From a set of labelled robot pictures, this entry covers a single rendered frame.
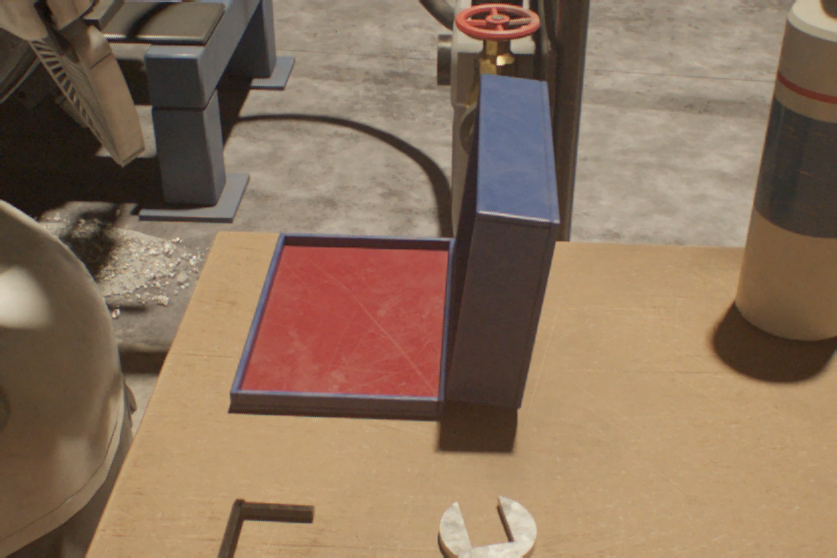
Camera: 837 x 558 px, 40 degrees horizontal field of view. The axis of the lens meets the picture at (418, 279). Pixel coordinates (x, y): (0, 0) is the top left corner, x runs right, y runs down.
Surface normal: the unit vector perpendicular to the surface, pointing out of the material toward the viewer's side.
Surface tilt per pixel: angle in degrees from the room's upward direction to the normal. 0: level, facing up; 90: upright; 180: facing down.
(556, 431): 0
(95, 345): 53
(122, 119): 109
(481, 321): 90
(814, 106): 90
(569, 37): 89
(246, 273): 0
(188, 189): 90
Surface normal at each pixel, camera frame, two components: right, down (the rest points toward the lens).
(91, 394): 0.85, -0.45
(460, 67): -0.06, 0.55
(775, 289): -0.66, 0.41
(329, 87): 0.00, -0.84
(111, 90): 0.73, 0.55
